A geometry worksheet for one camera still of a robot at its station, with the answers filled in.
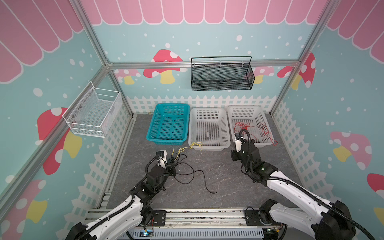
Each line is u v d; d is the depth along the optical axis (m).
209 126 1.12
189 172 0.90
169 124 1.13
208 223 0.74
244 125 1.12
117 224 0.49
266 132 0.99
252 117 1.16
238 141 0.68
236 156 0.72
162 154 0.71
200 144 0.89
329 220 0.40
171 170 0.72
